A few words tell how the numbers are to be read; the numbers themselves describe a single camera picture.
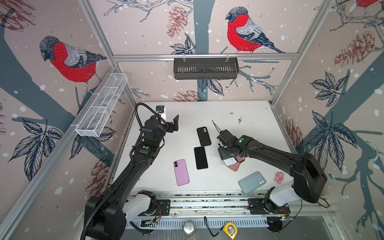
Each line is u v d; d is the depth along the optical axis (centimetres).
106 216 38
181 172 87
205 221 70
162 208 73
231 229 66
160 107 64
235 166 87
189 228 59
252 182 83
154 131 57
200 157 90
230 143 65
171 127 69
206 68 104
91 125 70
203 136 101
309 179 43
